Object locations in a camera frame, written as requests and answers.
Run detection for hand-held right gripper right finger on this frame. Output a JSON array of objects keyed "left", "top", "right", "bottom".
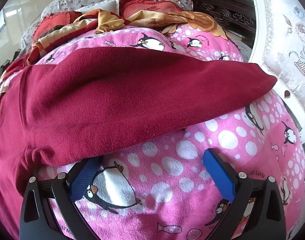
[{"left": 203, "top": 149, "right": 293, "bottom": 240}]

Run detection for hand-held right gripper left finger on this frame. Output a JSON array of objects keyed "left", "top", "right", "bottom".
[{"left": 19, "top": 158, "right": 103, "bottom": 240}]

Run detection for dark red pants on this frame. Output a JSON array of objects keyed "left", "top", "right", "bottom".
[{"left": 0, "top": 46, "right": 278, "bottom": 240}]

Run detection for pink penguin print blanket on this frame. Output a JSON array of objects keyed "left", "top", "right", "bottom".
[{"left": 0, "top": 27, "right": 305, "bottom": 240}]

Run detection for floral bed sheet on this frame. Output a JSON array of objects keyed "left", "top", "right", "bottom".
[{"left": 227, "top": 34, "right": 251, "bottom": 62}]

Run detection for white cloth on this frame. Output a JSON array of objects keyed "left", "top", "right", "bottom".
[{"left": 247, "top": 0, "right": 305, "bottom": 130}]

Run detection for red and orange patterned blanket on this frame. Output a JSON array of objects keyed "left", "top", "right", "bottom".
[{"left": 0, "top": 7, "right": 230, "bottom": 93}]

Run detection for red ruffled cushion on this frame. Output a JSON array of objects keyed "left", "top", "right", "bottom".
[
  {"left": 120, "top": 0, "right": 193, "bottom": 18},
  {"left": 32, "top": 10, "right": 76, "bottom": 40}
]

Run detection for white pillow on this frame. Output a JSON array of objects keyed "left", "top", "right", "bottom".
[{"left": 75, "top": 0, "right": 120, "bottom": 15}]

